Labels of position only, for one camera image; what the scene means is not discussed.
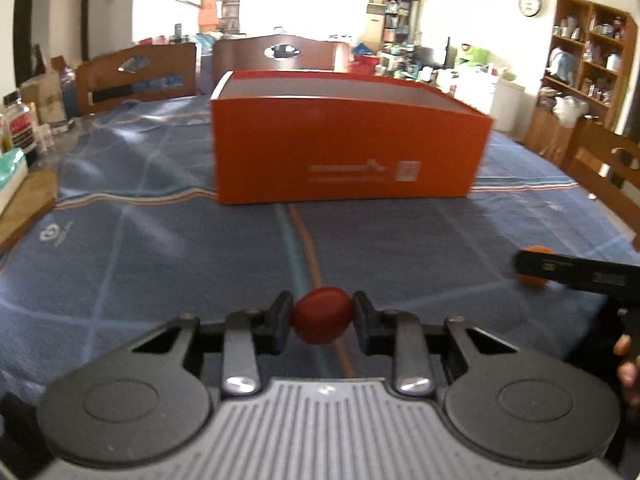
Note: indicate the wooden shelf cabinet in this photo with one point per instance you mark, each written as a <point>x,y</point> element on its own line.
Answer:
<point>537,135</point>

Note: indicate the clear bottle black cap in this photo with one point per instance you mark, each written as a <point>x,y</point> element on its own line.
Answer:
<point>17,125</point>

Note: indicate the standing air conditioner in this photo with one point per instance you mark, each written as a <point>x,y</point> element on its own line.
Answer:
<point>375,25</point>

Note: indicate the small orange fruit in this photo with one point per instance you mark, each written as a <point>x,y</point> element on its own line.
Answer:
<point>539,251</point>

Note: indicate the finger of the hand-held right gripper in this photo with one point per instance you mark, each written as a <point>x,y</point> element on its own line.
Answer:
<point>555,267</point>

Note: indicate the stack of orange boxes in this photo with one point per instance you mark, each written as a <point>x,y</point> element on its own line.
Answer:
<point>210,5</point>

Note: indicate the white chest cabinet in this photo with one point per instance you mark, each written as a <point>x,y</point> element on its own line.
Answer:
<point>505,105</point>

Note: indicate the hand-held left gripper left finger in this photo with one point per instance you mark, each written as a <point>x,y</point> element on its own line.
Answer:
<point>282,317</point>

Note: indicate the brown cardboard box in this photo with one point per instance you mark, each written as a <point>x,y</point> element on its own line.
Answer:
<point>45,95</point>

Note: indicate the brown wooden chair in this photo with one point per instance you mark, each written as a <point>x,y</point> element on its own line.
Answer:
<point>170,67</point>
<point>240,55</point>
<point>585,160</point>

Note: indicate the red plastic basket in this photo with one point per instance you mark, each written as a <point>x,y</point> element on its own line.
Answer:
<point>367,65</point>

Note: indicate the white plastic bag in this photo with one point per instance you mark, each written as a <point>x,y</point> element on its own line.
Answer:
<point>570,110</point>

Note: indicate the round wall clock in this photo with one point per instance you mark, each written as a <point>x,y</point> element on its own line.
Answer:
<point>530,3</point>

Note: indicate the blue patterned tablecloth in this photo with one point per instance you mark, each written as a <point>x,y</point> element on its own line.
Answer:
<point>150,260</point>

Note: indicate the orange cardboard box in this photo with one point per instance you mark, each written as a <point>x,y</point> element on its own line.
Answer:
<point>350,135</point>

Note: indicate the red round fruit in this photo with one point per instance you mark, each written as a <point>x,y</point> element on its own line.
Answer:
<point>322,315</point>

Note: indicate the person's right hand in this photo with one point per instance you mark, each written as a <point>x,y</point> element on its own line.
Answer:
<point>627,375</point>

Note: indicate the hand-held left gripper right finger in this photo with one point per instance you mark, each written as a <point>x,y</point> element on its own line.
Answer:
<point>362,317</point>

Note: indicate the wooden cutting board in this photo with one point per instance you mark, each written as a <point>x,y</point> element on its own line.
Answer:
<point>25,205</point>

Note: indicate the tall cluttered shelf rack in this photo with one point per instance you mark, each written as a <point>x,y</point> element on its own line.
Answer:
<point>400,20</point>

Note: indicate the teal tissue pack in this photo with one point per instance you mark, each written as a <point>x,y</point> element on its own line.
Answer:
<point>12,170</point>

